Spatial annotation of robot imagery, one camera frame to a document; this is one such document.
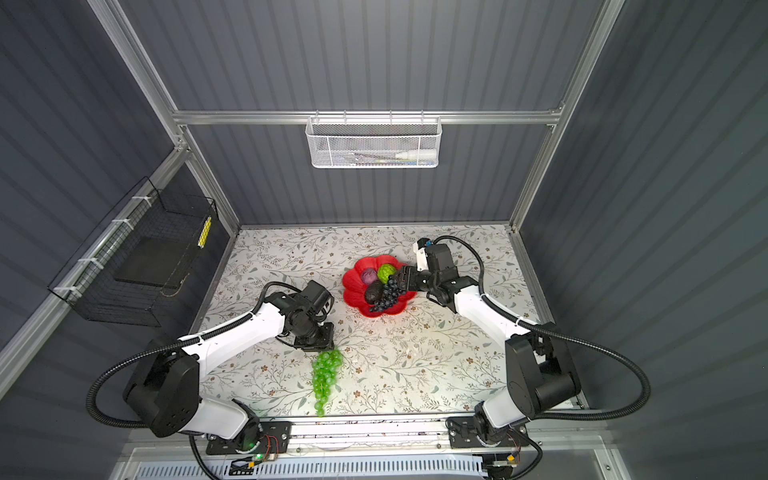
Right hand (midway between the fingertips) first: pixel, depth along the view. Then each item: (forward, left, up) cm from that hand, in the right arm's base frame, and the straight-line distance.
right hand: (406, 276), depth 88 cm
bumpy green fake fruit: (+8, +7, -8) cm, 13 cm away
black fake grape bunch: (+1, +5, -10) cm, 11 cm away
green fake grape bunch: (-25, +23, -9) cm, 35 cm away
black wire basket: (-8, +67, +16) cm, 69 cm away
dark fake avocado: (0, +10, -9) cm, 14 cm away
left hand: (-18, +21, -9) cm, 29 cm away
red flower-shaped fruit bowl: (+4, +17, -12) cm, 22 cm away
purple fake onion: (+7, +12, -9) cm, 16 cm away
